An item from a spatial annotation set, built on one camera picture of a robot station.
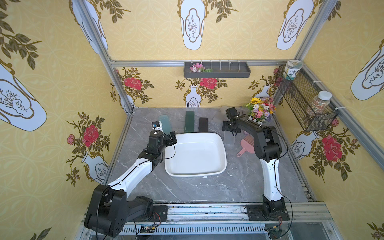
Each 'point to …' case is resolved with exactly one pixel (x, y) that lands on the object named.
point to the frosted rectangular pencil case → (221, 116)
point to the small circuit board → (147, 229)
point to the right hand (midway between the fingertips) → (233, 126)
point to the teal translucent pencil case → (165, 121)
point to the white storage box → (195, 154)
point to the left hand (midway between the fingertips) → (162, 132)
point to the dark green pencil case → (189, 122)
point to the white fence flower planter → (260, 108)
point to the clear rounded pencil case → (228, 138)
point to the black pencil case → (203, 124)
